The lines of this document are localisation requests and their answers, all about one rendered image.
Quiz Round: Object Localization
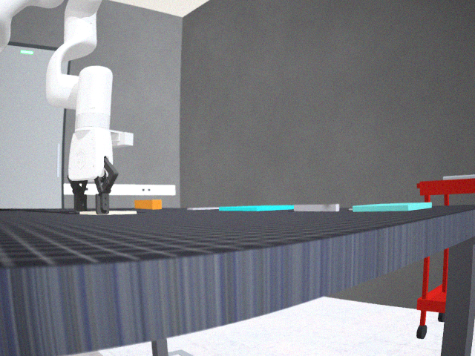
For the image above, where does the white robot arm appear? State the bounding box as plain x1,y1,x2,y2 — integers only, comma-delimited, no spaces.
0,0,133,148

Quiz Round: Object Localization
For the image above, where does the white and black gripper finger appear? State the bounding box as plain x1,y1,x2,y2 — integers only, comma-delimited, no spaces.
68,176,88,214
94,156,118,214

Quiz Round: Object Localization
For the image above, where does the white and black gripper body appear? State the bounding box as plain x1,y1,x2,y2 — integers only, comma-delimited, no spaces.
68,127,113,182

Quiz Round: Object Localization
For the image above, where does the black work mat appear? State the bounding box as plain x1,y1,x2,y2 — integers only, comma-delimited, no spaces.
0,205,475,268

